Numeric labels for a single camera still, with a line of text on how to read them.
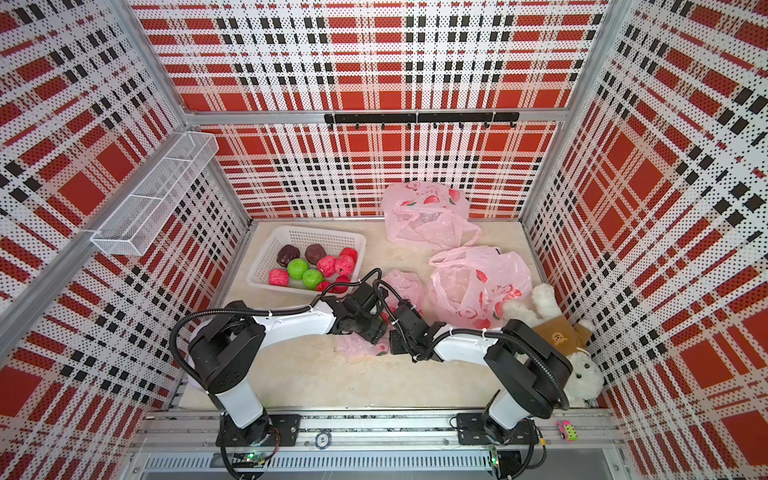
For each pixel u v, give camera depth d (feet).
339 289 3.14
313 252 3.40
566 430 2.35
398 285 2.88
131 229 2.28
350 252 3.42
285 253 3.41
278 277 3.16
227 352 1.53
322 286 3.14
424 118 2.92
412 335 2.26
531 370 1.44
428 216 4.02
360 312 2.36
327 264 3.26
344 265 3.14
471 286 2.92
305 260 3.42
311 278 3.14
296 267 3.23
